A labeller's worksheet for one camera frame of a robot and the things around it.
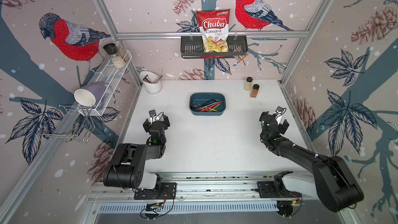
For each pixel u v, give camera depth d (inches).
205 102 42.3
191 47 37.4
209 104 41.9
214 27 32.0
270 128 26.3
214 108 40.9
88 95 24.1
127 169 17.4
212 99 43.5
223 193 28.7
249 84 43.9
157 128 27.3
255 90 42.2
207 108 40.8
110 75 32.8
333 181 16.2
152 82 44.9
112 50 30.6
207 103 42.2
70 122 23.0
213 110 40.8
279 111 28.5
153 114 29.9
